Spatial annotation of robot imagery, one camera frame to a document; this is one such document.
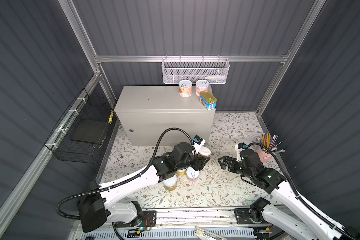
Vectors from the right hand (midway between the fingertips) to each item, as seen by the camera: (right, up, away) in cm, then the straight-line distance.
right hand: (226, 162), depth 77 cm
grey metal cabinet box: (-50, +28, +22) cm, 61 cm away
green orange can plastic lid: (-29, -12, +1) cm, 32 cm away
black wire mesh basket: (-72, +14, -7) cm, 74 cm away
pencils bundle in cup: (+27, +11, +12) cm, 31 cm away
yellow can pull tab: (-24, -7, +7) cm, 26 cm away
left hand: (-12, +5, -5) cm, 14 cm away
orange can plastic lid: (-12, +7, -9) cm, 17 cm away
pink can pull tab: (-18, -8, +5) cm, 20 cm away
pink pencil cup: (+25, +1, +9) cm, 27 cm away
